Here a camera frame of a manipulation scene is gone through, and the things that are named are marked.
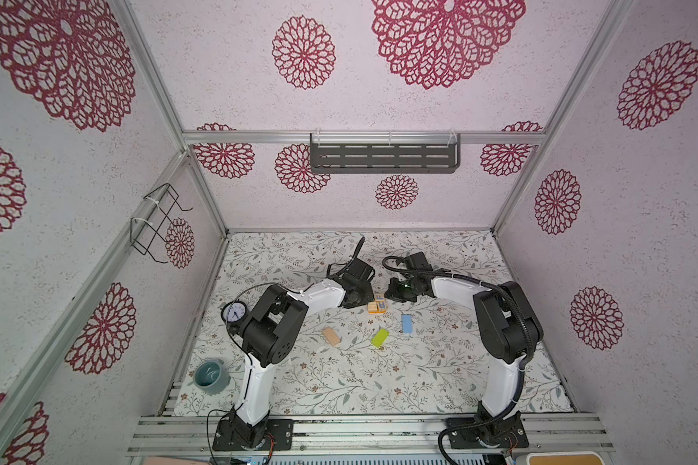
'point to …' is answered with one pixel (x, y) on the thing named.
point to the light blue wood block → (408, 325)
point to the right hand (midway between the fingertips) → (385, 290)
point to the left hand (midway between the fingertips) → (368, 300)
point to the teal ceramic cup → (210, 375)
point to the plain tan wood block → (332, 336)
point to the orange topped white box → (564, 458)
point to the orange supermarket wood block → (376, 312)
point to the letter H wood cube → (379, 297)
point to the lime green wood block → (380, 337)
